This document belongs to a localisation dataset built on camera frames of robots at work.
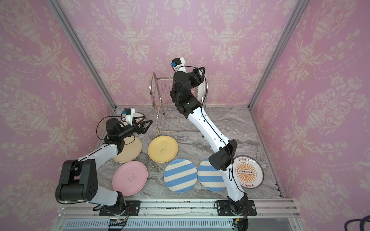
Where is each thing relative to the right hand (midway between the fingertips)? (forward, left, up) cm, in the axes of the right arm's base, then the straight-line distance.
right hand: (202, 72), depth 68 cm
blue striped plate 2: (-33, -4, -50) cm, 60 cm away
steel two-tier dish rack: (+12, +22, -45) cm, 51 cm away
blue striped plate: (-31, +14, -49) cm, 60 cm away
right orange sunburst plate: (-31, -27, -50) cm, 64 cm away
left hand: (-6, +31, -26) cm, 41 cm away
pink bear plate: (-30, +44, -48) cm, 72 cm away
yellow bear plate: (-13, +25, -48) cm, 56 cm away
